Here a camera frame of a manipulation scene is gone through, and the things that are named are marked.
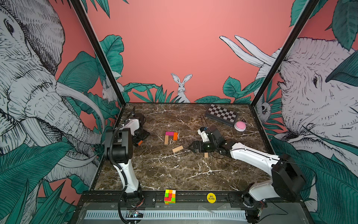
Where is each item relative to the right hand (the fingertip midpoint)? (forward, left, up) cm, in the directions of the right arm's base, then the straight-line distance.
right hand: (193, 145), depth 83 cm
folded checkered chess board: (+32, -27, -9) cm, 43 cm away
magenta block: (+16, +17, -11) cm, 25 cm away
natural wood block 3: (-2, -9, -10) cm, 13 cm away
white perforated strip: (-34, +12, -11) cm, 38 cm away
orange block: (+13, +12, -11) cm, 21 cm away
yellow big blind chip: (-26, -10, -11) cm, 30 cm away
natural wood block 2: (+3, +10, -11) cm, 15 cm away
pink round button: (+22, -37, -10) cm, 44 cm away
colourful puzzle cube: (-27, +13, -6) cm, 30 cm away
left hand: (+11, +34, -10) cm, 37 cm away
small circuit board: (-33, +31, -11) cm, 47 cm away
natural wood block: (+10, +18, -11) cm, 24 cm away
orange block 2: (+7, +37, -10) cm, 38 cm away
